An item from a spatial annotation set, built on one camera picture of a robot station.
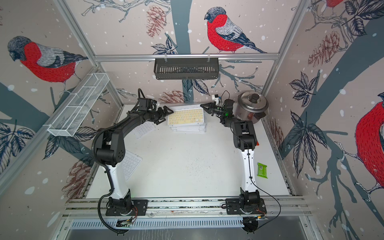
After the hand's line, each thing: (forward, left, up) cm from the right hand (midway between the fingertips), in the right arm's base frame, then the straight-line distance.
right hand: (202, 105), depth 99 cm
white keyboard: (-11, +41, -14) cm, 45 cm away
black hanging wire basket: (+26, +12, +12) cm, 31 cm away
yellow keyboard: (-7, +10, -3) cm, 13 cm away
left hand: (-6, +20, 0) cm, 21 cm away
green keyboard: (-10, +8, -13) cm, 18 cm away
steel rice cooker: (+2, -32, +2) cm, 32 cm away
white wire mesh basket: (-28, +66, +16) cm, 74 cm away
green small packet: (-38, -35, -14) cm, 53 cm away
